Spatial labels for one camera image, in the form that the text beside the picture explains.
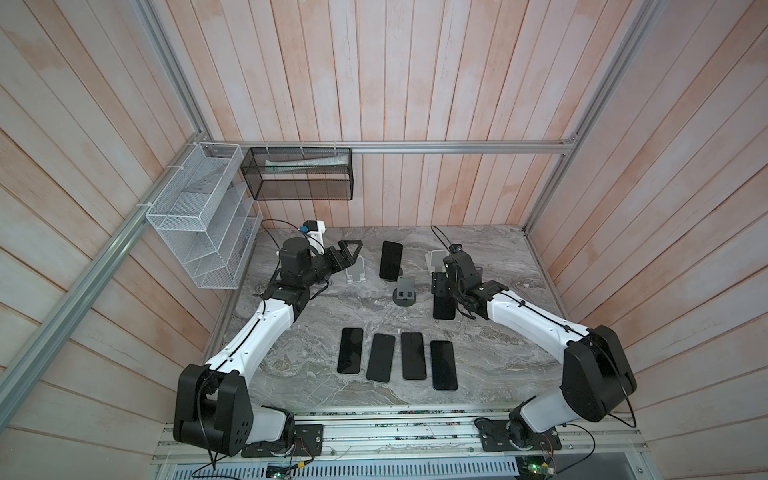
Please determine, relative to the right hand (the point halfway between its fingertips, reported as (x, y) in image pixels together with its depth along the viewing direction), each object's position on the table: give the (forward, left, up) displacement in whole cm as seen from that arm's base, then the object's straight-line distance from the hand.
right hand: (442, 276), depth 90 cm
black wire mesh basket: (+38, +50, +11) cm, 63 cm away
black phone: (-21, +18, -14) cm, 31 cm away
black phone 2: (+10, +16, -5) cm, 19 cm away
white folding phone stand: (+8, +28, -10) cm, 31 cm away
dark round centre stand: (-1, +11, -8) cm, 13 cm away
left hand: (-2, +26, +14) cm, 29 cm away
